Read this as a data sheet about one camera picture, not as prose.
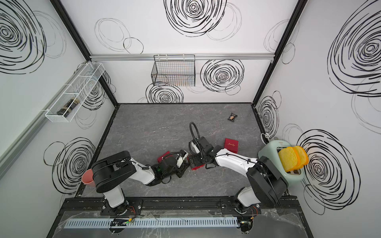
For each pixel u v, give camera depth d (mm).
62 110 659
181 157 764
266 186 427
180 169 773
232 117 1108
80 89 738
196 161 766
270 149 774
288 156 708
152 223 963
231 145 937
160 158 905
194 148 802
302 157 690
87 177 754
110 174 469
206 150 679
